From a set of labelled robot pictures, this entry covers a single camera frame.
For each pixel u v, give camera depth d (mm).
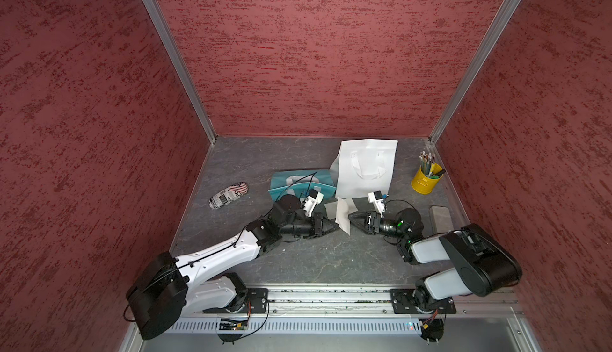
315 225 652
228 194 967
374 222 711
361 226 778
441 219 895
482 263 459
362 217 735
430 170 947
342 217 757
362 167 901
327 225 715
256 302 742
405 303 738
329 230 696
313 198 710
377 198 777
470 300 758
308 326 775
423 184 953
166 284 404
